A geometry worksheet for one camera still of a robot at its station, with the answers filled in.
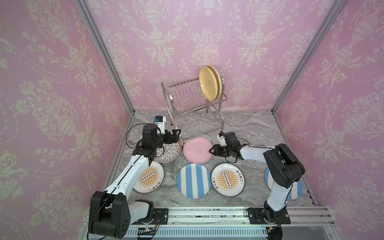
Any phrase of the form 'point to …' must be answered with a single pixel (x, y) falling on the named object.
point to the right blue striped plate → (297, 188)
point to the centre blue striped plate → (194, 181)
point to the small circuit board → (146, 231)
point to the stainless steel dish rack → (194, 116)
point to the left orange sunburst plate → (151, 180)
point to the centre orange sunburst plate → (228, 179)
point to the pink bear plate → (196, 150)
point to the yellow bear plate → (208, 83)
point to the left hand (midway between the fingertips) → (174, 131)
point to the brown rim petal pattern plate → (167, 152)
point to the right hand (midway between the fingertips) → (212, 150)
